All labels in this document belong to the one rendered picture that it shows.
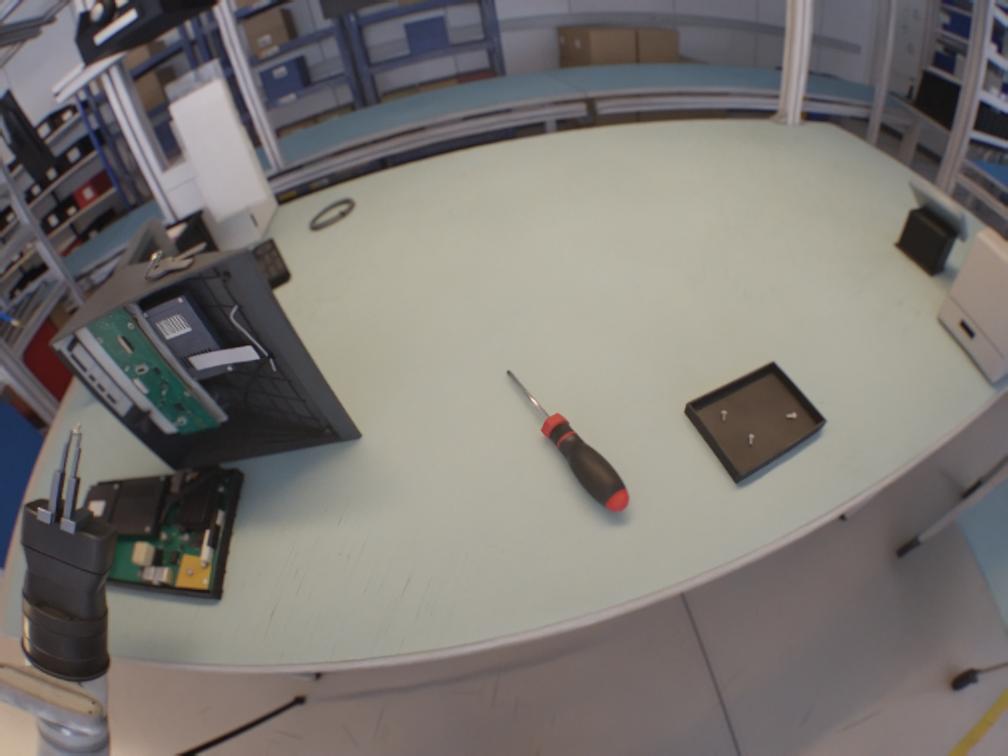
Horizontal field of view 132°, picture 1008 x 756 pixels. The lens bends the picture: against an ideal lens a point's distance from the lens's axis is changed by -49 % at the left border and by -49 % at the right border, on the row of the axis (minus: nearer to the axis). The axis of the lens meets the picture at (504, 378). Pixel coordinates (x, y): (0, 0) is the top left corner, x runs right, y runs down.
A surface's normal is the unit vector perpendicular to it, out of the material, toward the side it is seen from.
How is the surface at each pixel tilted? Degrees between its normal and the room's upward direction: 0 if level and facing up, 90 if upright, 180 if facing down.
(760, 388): 0
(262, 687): 0
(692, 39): 90
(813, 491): 0
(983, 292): 90
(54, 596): 50
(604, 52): 90
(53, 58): 90
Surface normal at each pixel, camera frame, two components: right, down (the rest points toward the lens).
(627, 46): 0.22, 0.72
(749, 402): -0.14, -0.65
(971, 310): -0.98, 0.22
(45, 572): 0.57, -0.06
